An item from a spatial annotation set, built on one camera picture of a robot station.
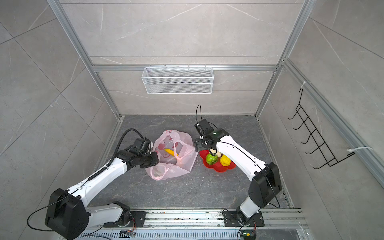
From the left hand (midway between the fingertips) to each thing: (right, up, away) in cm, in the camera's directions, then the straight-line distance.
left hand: (159, 157), depth 84 cm
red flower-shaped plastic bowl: (+34, -7, +8) cm, 36 cm away
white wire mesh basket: (+8, +49, +17) cm, 53 cm away
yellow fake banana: (+4, 0, +13) cm, 14 cm away
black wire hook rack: (+76, +4, -24) cm, 80 cm away
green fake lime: (+30, -3, +4) cm, 30 cm away
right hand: (+25, +8, 0) cm, 26 cm away
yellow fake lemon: (+39, -3, +6) cm, 39 cm away
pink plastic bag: (+7, -3, -7) cm, 11 cm away
